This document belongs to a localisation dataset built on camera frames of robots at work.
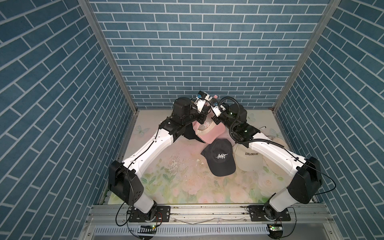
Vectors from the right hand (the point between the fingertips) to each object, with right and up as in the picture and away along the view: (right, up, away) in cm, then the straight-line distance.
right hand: (214, 103), depth 75 cm
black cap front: (+5, -31, +13) cm, 34 cm away
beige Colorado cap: (+22, -33, +15) cm, 42 cm away
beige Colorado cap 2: (+42, -22, +17) cm, 51 cm away
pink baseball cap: (-1, -16, +12) cm, 20 cm away
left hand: (-1, -2, -2) cm, 3 cm away
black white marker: (+40, -13, +34) cm, 54 cm away
